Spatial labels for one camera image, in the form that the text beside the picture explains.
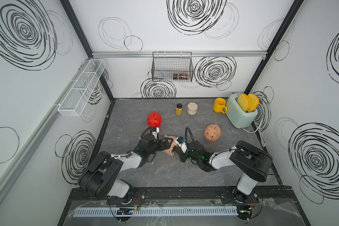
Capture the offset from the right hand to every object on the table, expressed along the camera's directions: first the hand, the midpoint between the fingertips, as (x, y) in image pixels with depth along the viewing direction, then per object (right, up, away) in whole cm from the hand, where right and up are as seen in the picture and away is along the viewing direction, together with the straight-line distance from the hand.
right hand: (174, 149), depth 86 cm
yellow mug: (+34, +28, +19) cm, 49 cm away
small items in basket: (+4, +46, +3) cm, 46 cm away
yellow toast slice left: (+46, +30, +5) cm, 55 cm away
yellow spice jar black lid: (+4, +25, +18) cm, 31 cm away
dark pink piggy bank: (+25, +10, +3) cm, 27 cm away
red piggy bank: (-14, +18, +10) cm, 25 cm away
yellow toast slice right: (+52, +30, +4) cm, 60 cm away
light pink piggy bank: (-3, -1, -3) cm, 4 cm away
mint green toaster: (+43, +19, +8) cm, 48 cm away
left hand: (-3, +4, +2) cm, 6 cm away
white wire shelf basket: (-52, +28, -14) cm, 61 cm away
